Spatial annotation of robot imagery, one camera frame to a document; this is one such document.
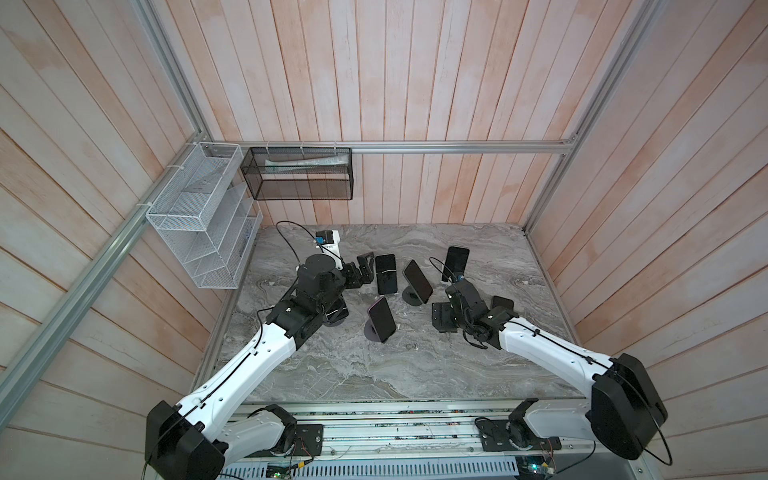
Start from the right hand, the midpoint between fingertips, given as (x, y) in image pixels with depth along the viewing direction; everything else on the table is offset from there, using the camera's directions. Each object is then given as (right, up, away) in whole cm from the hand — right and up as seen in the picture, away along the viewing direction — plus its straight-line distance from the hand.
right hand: (446, 307), depth 87 cm
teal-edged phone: (-9, +10, +5) cm, 14 cm away
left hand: (-25, +14, -14) cm, 32 cm away
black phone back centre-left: (-18, +9, +10) cm, 22 cm away
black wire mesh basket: (-49, +45, +17) cm, 68 cm away
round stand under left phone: (-34, -6, +5) cm, 35 cm away
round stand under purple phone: (-23, -9, +5) cm, 25 cm away
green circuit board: (+18, -36, -17) cm, 44 cm away
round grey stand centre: (-9, +1, +12) cm, 16 cm away
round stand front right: (+23, -1, +13) cm, 26 cm away
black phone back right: (+6, +14, +10) cm, 18 cm away
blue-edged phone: (-3, -1, -10) cm, 10 cm away
